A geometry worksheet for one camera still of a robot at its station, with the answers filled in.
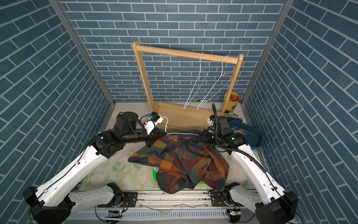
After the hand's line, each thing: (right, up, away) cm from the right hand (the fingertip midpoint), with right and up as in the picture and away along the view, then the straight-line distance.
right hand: (202, 136), depth 76 cm
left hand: (-18, +3, -12) cm, 21 cm away
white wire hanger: (-14, +2, -6) cm, 15 cm away
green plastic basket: (-26, -20, -2) cm, 33 cm away
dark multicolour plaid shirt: (-10, -11, -7) cm, 17 cm away
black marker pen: (+4, +24, +48) cm, 54 cm away
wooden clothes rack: (-13, +10, +37) cm, 40 cm away
